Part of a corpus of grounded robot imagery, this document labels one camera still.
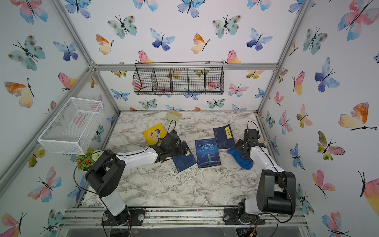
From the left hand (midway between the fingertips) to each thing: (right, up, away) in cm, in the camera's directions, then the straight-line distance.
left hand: (187, 147), depth 92 cm
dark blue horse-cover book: (+25, +6, +13) cm, 29 cm away
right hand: (+35, 0, -1) cm, 35 cm away
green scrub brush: (-12, +22, +27) cm, 37 cm away
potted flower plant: (-51, -5, -14) cm, 54 cm away
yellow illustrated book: (-25, +7, +13) cm, 29 cm away
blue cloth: (+35, -9, -3) cm, 37 cm away
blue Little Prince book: (+13, -4, +4) cm, 14 cm away
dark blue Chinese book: (-3, -9, 0) cm, 10 cm away
